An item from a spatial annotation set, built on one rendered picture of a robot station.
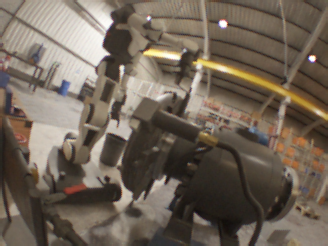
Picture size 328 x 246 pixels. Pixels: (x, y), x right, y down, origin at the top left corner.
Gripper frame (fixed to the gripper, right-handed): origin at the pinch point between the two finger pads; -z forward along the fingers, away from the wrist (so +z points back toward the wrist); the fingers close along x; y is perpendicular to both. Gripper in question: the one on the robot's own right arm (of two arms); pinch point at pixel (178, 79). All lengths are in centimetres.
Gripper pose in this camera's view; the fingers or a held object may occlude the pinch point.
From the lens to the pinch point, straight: 85.6
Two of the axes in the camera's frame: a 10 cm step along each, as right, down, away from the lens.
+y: 5.9, 1.9, 7.8
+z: 3.8, -9.2, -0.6
